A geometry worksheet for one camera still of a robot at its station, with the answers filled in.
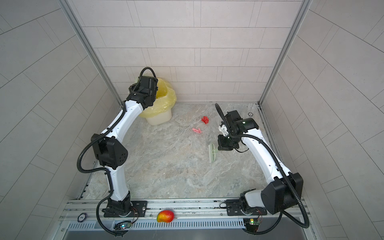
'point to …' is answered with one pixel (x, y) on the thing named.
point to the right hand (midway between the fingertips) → (218, 147)
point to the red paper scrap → (205, 119)
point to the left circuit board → (123, 225)
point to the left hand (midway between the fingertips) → (130, 85)
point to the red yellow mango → (165, 216)
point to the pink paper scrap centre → (197, 131)
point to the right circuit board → (251, 225)
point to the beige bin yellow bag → (160, 113)
